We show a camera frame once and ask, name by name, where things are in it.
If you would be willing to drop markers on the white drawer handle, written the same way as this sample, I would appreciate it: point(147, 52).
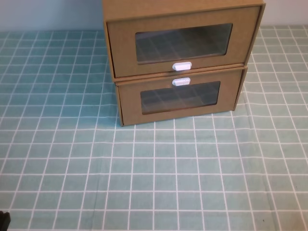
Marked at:
point(183, 66)
point(181, 81)

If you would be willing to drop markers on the brown cardboard shoebox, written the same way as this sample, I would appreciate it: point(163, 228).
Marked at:
point(150, 36)
point(154, 99)

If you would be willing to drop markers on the black second robot arm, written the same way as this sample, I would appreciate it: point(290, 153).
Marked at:
point(5, 220)

